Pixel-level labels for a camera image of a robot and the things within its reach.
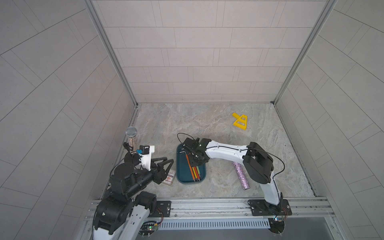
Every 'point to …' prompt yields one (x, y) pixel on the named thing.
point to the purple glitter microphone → (245, 183)
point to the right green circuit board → (277, 225)
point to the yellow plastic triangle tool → (241, 121)
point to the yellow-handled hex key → (195, 173)
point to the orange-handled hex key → (192, 173)
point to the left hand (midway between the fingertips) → (172, 160)
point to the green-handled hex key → (198, 171)
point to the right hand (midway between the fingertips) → (193, 164)
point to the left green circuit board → (148, 228)
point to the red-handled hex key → (197, 173)
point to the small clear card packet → (170, 177)
